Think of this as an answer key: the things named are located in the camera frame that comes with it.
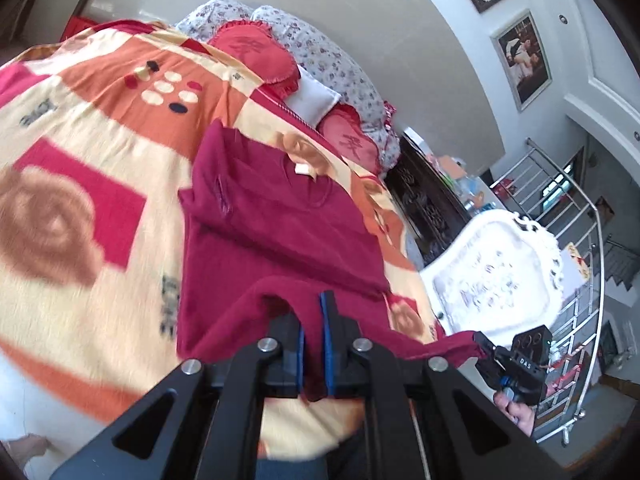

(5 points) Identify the dark red knit sweater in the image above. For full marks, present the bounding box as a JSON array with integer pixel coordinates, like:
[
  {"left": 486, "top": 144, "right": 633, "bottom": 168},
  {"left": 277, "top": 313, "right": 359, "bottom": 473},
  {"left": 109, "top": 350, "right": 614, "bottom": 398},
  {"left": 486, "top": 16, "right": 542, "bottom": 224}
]
[{"left": 177, "top": 122, "right": 480, "bottom": 399}]

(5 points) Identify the person's right hand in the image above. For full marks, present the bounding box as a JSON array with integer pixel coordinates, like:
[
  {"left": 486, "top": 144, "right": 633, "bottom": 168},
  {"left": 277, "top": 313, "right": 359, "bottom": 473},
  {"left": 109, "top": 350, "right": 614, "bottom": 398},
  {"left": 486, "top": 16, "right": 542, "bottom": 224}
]
[{"left": 492, "top": 392, "right": 535, "bottom": 437}]

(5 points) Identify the dark carved nightstand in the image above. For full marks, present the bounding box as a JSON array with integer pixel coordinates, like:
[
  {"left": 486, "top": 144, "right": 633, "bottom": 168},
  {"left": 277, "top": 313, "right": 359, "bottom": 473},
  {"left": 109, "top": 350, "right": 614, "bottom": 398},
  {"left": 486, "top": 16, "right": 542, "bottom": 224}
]
[{"left": 384, "top": 136, "right": 472, "bottom": 266}]

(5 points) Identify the metal stair railing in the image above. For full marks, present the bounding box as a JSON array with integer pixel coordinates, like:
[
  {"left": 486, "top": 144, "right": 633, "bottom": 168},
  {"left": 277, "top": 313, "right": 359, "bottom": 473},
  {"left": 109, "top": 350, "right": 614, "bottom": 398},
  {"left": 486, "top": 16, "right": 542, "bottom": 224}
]
[{"left": 490, "top": 139, "right": 604, "bottom": 446}]

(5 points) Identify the framed wedding photo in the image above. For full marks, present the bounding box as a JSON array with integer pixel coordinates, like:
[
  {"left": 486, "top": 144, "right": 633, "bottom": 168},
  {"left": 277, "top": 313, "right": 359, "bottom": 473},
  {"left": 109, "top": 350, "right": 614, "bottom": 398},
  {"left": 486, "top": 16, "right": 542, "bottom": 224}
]
[{"left": 491, "top": 10, "right": 552, "bottom": 112}]

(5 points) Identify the small white pillow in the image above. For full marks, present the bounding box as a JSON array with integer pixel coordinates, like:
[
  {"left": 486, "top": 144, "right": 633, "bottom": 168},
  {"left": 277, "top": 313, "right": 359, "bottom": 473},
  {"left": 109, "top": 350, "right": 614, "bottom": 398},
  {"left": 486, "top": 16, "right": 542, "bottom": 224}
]
[{"left": 284, "top": 66, "right": 341, "bottom": 128}]

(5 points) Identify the orange cream patterned fleece blanket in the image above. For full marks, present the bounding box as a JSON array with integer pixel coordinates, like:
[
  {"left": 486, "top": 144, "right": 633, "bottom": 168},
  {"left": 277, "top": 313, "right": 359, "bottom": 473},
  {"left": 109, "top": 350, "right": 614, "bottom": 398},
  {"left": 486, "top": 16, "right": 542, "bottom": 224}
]
[{"left": 1, "top": 22, "right": 442, "bottom": 460}]

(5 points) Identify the floral white pillow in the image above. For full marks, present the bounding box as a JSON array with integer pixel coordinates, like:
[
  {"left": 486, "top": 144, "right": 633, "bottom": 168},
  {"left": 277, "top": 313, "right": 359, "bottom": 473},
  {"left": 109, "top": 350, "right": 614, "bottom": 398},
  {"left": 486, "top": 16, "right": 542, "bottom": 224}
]
[{"left": 176, "top": 0, "right": 400, "bottom": 174}]

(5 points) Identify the red heart-shaped cushion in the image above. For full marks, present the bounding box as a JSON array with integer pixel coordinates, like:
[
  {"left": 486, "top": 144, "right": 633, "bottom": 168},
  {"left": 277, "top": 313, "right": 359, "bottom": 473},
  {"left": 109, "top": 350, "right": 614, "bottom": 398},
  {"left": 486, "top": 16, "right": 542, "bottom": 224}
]
[{"left": 208, "top": 20, "right": 300, "bottom": 101}]

